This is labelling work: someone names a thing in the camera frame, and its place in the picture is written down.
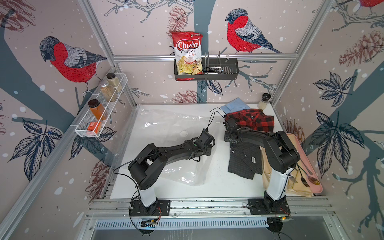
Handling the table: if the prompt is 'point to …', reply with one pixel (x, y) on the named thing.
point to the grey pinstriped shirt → (245, 159)
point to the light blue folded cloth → (236, 105)
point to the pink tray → (307, 171)
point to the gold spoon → (312, 179)
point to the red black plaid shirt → (253, 119)
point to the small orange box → (94, 126)
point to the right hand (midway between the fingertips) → (228, 136)
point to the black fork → (302, 179)
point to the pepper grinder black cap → (265, 96)
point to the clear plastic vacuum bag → (169, 128)
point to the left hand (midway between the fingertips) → (210, 145)
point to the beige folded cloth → (298, 183)
